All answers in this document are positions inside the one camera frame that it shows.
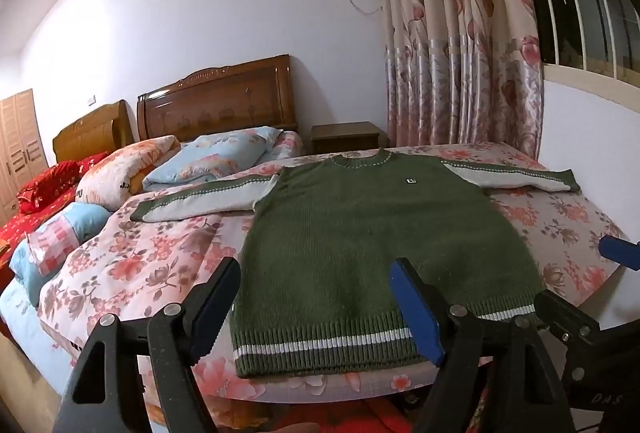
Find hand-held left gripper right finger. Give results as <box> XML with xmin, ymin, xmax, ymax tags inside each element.
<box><xmin>389</xmin><ymin>257</ymin><xmax>573</xmax><ymax>433</ymax></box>

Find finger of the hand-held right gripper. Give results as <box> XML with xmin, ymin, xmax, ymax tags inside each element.
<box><xmin>533</xmin><ymin>289</ymin><xmax>602</xmax><ymax>350</ymax></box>
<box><xmin>599</xmin><ymin>235</ymin><xmax>640</xmax><ymax>272</ymax></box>

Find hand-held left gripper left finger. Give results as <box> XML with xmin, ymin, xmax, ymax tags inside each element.
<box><xmin>52</xmin><ymin>257</ymin><xmax>242</xmax><ymax>433</ymax></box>

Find green knit sweater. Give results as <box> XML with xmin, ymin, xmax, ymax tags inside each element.
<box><xmin>130</xmin><ymin>148</ymin><xmax>582</xmax><ymax>379</ymax></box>

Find pink floral blanket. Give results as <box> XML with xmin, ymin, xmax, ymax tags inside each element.
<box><xmin>37</xmin><ymin>142</ymin><xmax>628</xmax><ymax>404</ymax></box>

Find red cloth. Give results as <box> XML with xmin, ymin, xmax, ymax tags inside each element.
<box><xmin>200</xmin><ymin>393</ymin><xmax>481</xmax><ymax>433</ymax></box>

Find light blue floral pillow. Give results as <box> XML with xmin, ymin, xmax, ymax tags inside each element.
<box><xmin>142</xmin><ymin>126</ymin><xmax>283</xmax><ymax>193</ymax></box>

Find orange floral pillow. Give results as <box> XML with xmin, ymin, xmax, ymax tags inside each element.
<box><xmin>76</xmin><ymin>136</ymin><xmax>181</xmax><ymax>212</ymax></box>

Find wooden nightstand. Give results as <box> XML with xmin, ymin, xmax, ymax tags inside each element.
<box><xmin>310</xmin><ymin>122</ymin><xmax>388</xmax><ymax>155</ymax></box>

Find light blue bed sheet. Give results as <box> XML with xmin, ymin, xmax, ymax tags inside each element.
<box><xmin>0</xmin><ymin>280</ymin><xmax>76</xmax><ymax>394</ymax></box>

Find large carved wooden headboard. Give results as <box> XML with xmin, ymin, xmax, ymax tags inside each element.
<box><xmin>136</xmin><ymin>54</ymin><xmax>299</xmax><ymax>143</ymax></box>

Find red pillow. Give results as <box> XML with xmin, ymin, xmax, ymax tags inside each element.
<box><xmin>0</xmin><ymin>152</ymin><xmax>113</xmax><ymax>264</ymax></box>

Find small wooden headboard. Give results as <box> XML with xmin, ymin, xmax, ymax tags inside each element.
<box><xmin>52</xmin><ymin>100</ymin><xmax>135</xmax><ymax>163</ymax></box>

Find beige wardrobe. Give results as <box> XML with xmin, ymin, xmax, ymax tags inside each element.
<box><xmin>0</xmin><ymin>88</ymin><xmax>49</xmax><ymax>226</ymax></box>

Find pink floral curtain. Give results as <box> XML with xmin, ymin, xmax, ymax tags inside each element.
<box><xmin>362</xmin><ymin>0</ymin><xmax>546</xmax><ymax>164</ymax></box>

